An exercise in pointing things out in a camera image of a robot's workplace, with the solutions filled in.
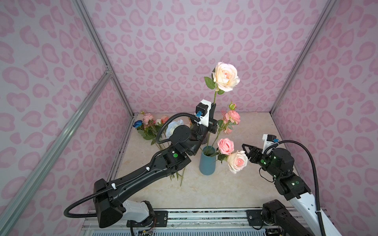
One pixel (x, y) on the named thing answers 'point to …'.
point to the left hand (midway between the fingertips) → (214, 101)
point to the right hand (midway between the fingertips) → (245, 145)
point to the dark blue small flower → (138, 124)
